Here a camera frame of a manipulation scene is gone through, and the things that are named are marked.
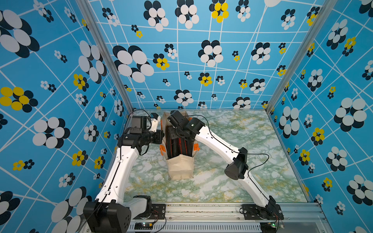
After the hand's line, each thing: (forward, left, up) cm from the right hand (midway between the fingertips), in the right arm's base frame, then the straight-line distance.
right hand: (174, 130), depth 84 cm
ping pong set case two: (-9, -5, -2) cm, 10 cm away
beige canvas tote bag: (-20, -5, -4) cm, 21 cm away
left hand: (-5, +4, +5) cm, 8 cm away
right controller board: (-44, -47, -20) cm, 67 cm away
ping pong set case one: (-9, -9, -2) cm, 13 cm away
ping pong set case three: (-9, -1, -4) cm, 10 cm away
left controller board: (-44, +14, -22) cm, 51 cm away
